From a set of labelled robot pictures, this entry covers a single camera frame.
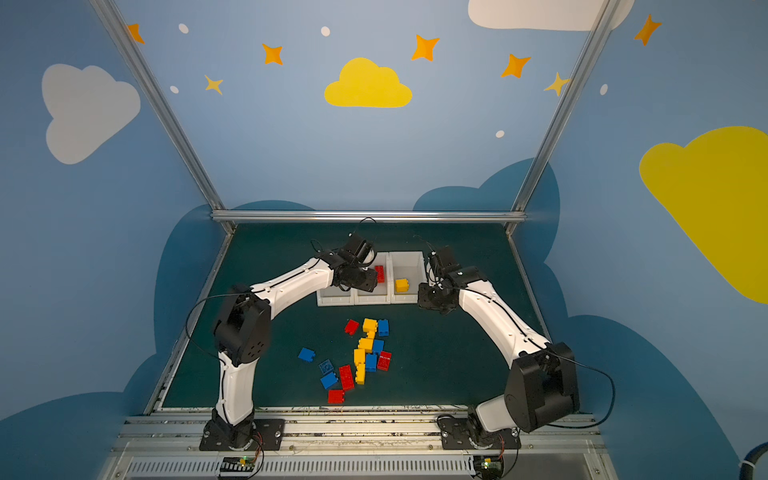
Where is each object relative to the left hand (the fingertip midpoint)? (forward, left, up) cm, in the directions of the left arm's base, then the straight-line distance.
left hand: (369, 278), depth 95 cm
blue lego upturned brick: (-26, +11, -8) cm, 29 cm away
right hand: (-10, -18, +4) cm, 20 cm away
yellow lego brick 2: (-19, 0, -8) cm, 20 cm away
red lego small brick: (-13, +5, -9) cm, 17 cm away
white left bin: (-5, +11, -4) cm, 12 cm away
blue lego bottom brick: (-29, +10, -8) cm, 32 cm away
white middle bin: (0, -4, -8) cm, 9 cm away
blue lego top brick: (-14, -5, -7) cm, 16 cm away
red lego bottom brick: (-34, +8, -9) cm, 36 cm away
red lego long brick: (+7, -4, -7) cm, 11 cm away
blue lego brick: (-22, +18, -8) cm, 30 cm away
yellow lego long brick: (-25, +2, -7) cm, 26 cm away
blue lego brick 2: (-20, -3, -8) cm, 21 cm away
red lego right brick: (-24, -5, -8) cm, 26 cm away
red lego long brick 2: (-29, +5, -8) cm, 31 cm away
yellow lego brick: (+2, -11, -7) cm, 13 cm away
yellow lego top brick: (-14, -1, -7) cm, 16 cm away
